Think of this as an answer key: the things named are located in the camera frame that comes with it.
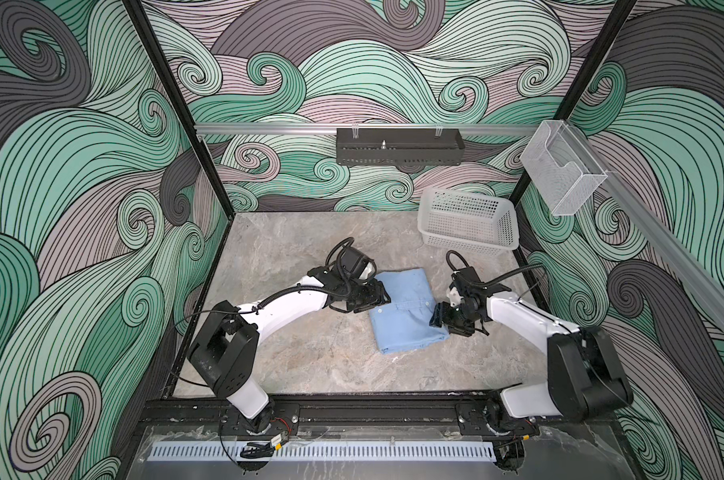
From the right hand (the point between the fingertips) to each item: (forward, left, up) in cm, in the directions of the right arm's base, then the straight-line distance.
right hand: (439, 325), depth 88 cm
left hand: (+2, +16, +11) cm, 20 cm away
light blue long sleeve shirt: (0, +11, 0) cm, 11 cm away
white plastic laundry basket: (+45, -19, -2) cm, 49 cm away
